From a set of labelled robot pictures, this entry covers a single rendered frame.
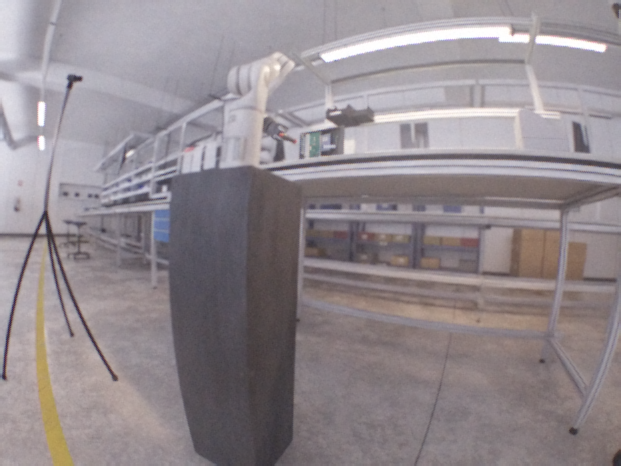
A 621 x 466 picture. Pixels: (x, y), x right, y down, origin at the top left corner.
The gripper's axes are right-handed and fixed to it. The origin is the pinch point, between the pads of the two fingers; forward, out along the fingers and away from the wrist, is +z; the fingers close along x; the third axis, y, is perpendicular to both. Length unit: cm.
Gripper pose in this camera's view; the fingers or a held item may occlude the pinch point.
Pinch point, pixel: (287, 138)
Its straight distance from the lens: 106.5
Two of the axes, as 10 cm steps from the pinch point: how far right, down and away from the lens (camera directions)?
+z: 6.5, 6.1, -4.5
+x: -5.1, 7.9, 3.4
